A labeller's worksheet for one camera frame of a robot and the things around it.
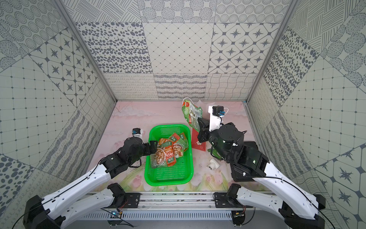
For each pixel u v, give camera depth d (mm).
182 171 838
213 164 838
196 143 909
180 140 909
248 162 396
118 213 713
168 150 859
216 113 452
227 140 379
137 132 687
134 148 585
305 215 377
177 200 759
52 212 398
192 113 631
